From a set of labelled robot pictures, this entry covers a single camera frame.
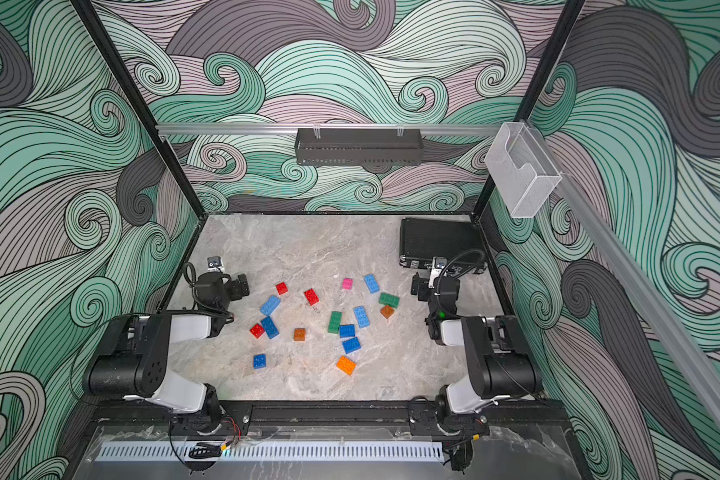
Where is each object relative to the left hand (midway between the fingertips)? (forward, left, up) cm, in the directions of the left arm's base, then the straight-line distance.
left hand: (227, 275), depth 94 cm
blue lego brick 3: (-20, -40, -6) cm, 45 cm away
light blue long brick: (-12, -43, -5) cm, 45 cm away
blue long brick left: (-15, -15, -6) cm, 22 cm away
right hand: (0, -66, +1) cm, 66 cm away
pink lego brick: (+1, -38, -6) cm, 39 cm away
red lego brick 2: (-16, -12, -6) cm, 21 cm away
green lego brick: (-5, -52, -6) cm, 52 cm away
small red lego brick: (-1, -16, -6) cm, 18 cm away
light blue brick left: (-8, -14, -6) cm, 17 cm away
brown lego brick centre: (-17, -25, -5) cm, 31 cm away
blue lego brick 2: (-16, -39, -6) cm, 42 cm away
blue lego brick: (0, -47, -5) cm, 47 cm away
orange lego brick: (-26, -39, -6) cm, 47 cm away
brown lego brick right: (-9, -51, -6) cm, 52 cm away
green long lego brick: (-13, -35, -6) cm, 38 cm away
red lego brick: (-5, -27, -5) cm, 28 cm away
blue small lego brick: (-25, -14, -5) cm, 29 cm away
